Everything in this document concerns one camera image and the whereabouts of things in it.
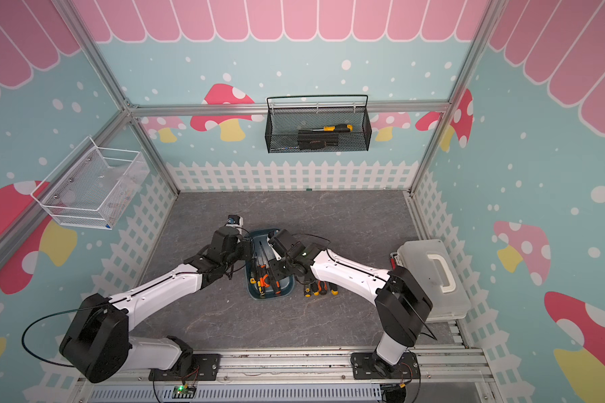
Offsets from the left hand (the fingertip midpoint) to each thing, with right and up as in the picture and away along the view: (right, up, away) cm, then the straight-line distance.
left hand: (249, 243), depth 88 cm
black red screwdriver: (+27, -16, -1) cm, 31 cm away
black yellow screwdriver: (+21, -16, -1) cm, 27 cm away
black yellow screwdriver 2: (+30, -16, 0) cm, 34 cm away
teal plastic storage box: (+3, -8, +1) cm, 9 cm away
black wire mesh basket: (+11, +46, +11) cm, 48 cm away
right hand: (+10, -8, -5) cm, 14 cm away
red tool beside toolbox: (+53, -7, +8) cm, 54 cm away
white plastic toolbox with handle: (+62, -7, -5) cm, 62 cm away
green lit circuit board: (-15, -42, -15) cm, 47 cm away
